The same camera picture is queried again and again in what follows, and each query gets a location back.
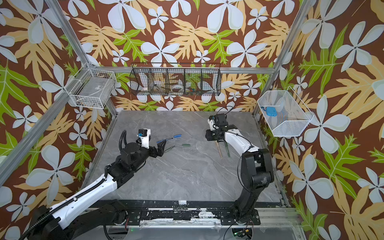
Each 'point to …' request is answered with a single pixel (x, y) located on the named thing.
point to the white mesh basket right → (292, 115)
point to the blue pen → (161, 140)
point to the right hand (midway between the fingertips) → (208, 134)
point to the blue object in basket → (271, 111)
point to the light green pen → (227, 148)
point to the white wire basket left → (90, 88)
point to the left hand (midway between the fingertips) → (158, 137)
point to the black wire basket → (178, 79)
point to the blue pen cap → (177, 135)
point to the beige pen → (219, 149)
